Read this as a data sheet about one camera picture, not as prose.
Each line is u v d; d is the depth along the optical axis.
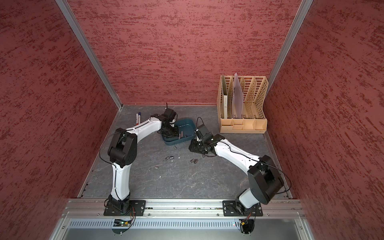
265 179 0.43
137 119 1.11
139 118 1.13
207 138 0.66
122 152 0.55
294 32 0.79
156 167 0.87
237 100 0.99
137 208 0.74
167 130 0.84
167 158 0.92
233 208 0.73
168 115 0.81
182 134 1.03
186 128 1.07
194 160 0.90
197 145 0.75
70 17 0.74
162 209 0.74
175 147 0.97
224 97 0.87
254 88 1.03
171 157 0.92
